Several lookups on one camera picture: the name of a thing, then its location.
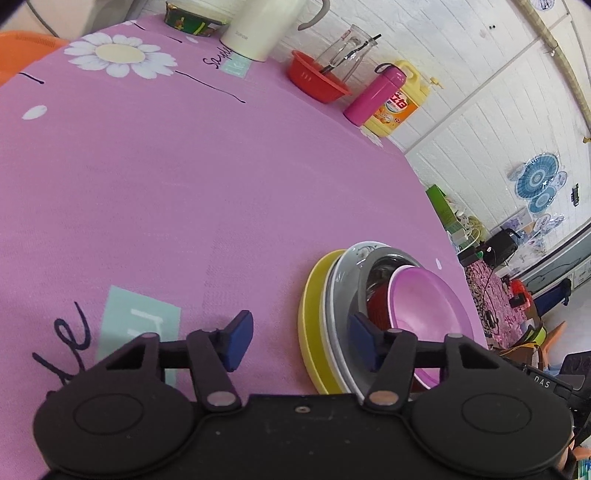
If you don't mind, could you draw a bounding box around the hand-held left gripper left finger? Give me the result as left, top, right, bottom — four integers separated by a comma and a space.
95, 310, 254, 411

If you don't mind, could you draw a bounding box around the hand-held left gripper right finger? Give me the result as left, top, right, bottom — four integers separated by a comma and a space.
348, 312, 504, 409

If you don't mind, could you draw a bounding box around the red bowl with white inside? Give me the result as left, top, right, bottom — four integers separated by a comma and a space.
367, 284, 399, 334

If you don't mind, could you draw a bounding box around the small white grey-rimmed plate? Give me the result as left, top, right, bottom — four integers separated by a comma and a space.
332, 241, 416, 398

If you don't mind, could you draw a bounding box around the yellow plastic plate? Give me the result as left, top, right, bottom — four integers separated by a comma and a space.
298, 249, 358, 395

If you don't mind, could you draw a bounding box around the stainless steel bowl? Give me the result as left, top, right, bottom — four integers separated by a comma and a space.
360, 249, 426, 324

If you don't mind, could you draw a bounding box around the purple plastic bowl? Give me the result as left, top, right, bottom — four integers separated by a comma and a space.
387, 265, 471, 389

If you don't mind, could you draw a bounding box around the pink floral cloth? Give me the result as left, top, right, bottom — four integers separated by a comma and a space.
466, 265, 525, 347

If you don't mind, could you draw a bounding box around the black patterned cloth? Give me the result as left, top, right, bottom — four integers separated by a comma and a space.
464, 265, 490, 324

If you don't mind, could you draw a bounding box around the black bag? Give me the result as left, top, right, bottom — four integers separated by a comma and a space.
485, 228, 520, 268

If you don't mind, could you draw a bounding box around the green plastic box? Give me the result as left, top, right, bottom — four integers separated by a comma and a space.
425, 185, 462, 232

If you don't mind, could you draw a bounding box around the pink floral tablecloth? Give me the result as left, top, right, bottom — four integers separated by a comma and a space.
0, 16, 490, 402

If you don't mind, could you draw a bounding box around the yellow detergent bottle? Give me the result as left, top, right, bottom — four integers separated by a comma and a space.
362, 60, 441, 138

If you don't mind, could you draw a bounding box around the pink insulated bottle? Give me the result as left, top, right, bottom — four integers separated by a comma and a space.
342, 64, 407, 127

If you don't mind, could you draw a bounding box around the red plastic basket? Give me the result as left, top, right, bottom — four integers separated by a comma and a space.
286, 50, 352, 103

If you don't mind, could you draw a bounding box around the dark stirring stick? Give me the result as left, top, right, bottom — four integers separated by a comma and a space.
318, 34, 382, 77

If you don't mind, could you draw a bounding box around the clear glass pitcher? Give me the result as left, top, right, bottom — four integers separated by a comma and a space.
316, 24, 380, 84

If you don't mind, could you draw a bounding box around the cream thermos jug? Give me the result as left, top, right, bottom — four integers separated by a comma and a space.
219, 0, 331, 63

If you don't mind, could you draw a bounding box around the green instant noodle bowl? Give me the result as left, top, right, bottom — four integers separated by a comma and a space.
165, 0, 232, 38

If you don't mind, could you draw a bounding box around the orange plastic chair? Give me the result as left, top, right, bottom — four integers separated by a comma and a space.
0, 31, 70, 86

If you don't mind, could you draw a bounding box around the blue round wall decoration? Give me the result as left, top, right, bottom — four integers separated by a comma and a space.
508, 154, 568, 215

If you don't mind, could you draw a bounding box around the beige wall pipe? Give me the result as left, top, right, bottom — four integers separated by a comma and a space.
512, 0, 591, 139

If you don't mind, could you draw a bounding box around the grey flexible hose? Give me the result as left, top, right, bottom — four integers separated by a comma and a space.
25, 0, 61, 38

